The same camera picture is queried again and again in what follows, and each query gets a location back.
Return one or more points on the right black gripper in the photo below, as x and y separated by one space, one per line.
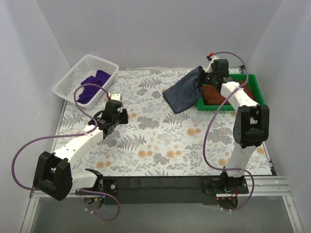
205 79

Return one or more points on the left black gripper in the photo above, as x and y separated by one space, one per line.
122 116

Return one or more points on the brown towel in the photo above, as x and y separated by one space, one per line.
212 97

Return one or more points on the grey cloth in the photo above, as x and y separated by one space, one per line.
185 93

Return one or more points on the purple cloth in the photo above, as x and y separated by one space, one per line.
90 91

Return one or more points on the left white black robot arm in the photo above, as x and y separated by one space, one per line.
54 175

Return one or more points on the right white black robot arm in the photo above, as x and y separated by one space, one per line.
251 126

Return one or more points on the green plastic tray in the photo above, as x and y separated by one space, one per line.
254 87

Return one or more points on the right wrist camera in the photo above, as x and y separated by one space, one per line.
218 66

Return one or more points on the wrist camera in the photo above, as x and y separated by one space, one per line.
114 105
218 66

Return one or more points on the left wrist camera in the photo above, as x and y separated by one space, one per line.
114 105

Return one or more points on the aluminium frame rail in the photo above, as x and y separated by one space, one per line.
264 186

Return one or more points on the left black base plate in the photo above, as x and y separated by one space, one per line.
105 185

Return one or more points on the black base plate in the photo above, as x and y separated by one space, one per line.
219 185
105 185

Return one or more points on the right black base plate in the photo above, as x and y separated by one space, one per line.
219 185

